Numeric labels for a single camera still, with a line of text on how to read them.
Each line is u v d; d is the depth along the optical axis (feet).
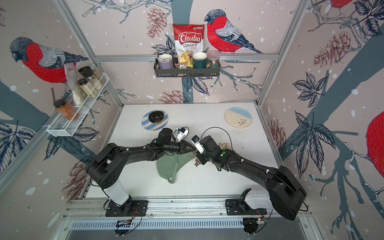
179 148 2.52
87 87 2.50
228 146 3.09
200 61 2.66
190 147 2.71
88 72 2.56
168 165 2.79
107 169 1.53
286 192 1.34
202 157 2.41
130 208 2.25
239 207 2.13
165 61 2.62
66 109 2.17
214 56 2.79
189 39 2.57
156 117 3.52
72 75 2.37
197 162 2.87
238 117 3.64
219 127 2.43
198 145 2.44
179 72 2.87
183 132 2.69
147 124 3.54
